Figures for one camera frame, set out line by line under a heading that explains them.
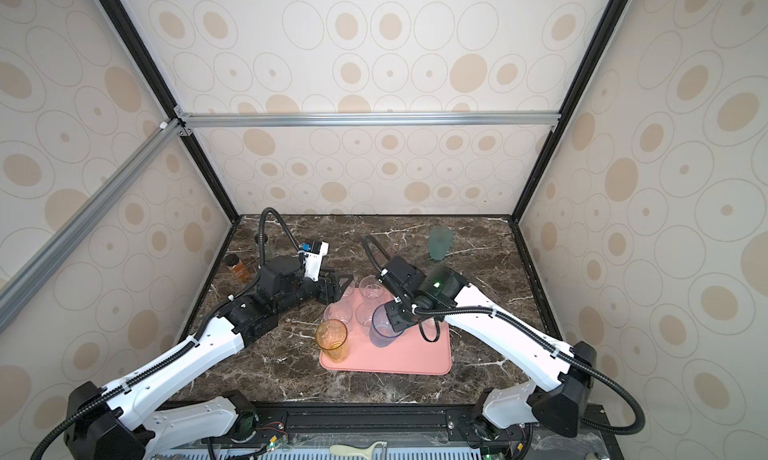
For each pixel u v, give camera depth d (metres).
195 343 0.47
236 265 0.96
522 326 0.43
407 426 0.75
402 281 0.52
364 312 0.89
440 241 1.08
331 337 0.80
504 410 0.60
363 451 0.69
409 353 0.85
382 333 0.66
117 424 0.38
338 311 0.91
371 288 0.95
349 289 0.71
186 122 0.91
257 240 1.00
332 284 0.66
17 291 0.51
